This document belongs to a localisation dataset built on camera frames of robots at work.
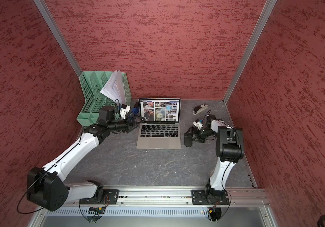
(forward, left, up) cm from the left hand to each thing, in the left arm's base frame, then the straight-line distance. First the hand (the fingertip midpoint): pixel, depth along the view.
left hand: (141, 125), depth 76 cm
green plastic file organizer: (+37, +41, -1) cm, 56 cm away
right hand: (+3, -30, -21) cm, 37 cm away
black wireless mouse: (+3, -29, -21) cm, 36 cm away
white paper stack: (+26, +20, +4) cm, 33 cm away
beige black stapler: (+29, -39, -20) cm, 53 cm away
